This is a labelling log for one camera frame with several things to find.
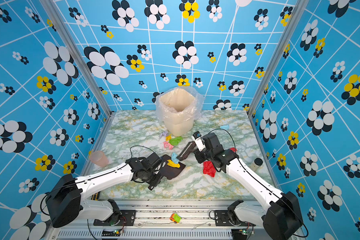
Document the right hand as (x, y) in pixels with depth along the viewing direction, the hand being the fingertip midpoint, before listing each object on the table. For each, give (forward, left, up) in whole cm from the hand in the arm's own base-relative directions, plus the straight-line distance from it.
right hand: (197, 150), depth 81 cm
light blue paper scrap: (+2, +14, -14) cm, 20 cm away
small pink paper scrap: (+12, +19, -14) cm, 26 cm away
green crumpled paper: (+15, +14, -14) cm, 25 cm away
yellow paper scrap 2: (-2, +16, -13) cm, 20 cm away
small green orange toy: (-30, +11, -13) cm, 35 cm away
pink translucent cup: (+3, +64, -15) cm, 66 cm away
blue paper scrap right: (+29, -23, -15) cm, 39 cm away
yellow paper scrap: (+18, +19, -14) cm, 29 cm away
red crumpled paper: (-5, -7, -14) cm, 16 cm away
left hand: (-13, +21, -11) cm, 27 cm away
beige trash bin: (+36, +12, -1) cm, 38 cm away
